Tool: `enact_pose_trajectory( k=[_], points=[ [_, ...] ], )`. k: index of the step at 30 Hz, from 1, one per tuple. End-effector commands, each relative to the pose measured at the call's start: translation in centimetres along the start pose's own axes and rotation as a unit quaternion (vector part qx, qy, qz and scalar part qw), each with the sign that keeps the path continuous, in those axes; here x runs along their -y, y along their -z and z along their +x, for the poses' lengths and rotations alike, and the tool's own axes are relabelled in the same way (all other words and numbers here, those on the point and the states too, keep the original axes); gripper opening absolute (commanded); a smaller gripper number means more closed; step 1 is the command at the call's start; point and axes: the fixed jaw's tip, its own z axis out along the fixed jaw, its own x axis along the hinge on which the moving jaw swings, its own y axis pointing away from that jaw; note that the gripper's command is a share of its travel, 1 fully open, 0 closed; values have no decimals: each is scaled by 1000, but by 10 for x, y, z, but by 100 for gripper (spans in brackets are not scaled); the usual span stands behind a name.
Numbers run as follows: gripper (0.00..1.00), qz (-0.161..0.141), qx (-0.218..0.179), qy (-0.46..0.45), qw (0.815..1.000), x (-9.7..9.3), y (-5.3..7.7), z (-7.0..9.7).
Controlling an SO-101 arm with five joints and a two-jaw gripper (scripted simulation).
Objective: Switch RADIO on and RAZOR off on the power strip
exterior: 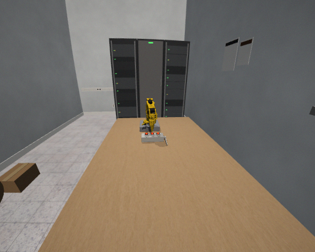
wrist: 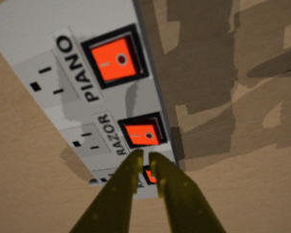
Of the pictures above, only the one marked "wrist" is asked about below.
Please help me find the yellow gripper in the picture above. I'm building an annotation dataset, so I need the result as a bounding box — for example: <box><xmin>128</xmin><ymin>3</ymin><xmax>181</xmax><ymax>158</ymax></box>
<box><xmin>69</xmin><ymin>149</ymin><xmax>226</xmax><ymax>233</ymax></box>

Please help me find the white power strip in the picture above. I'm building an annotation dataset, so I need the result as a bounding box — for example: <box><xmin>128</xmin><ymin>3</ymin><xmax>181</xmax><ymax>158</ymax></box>
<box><xmin>0</xmin><ymin>0</ymin><xmax>179</xmax><ymax>199</ymax></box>

